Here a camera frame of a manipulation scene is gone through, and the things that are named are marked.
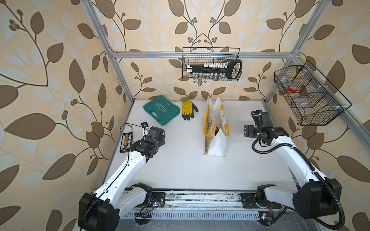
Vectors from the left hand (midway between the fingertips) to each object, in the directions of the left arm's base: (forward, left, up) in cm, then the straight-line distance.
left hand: (150, 138), depth 81 cm
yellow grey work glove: (+36, -21, -14) cm, 44 cm away
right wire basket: (+11, -86, +20) cm, 89 cm away
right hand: (+5, -61, +2) cm, 61 cm away
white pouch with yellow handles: (+3, -37, +6) cm, 37 cm away
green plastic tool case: (+31, -1, -10) cm, 33 cm away
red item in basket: (+22, -81, +19) cm, 86 cm away
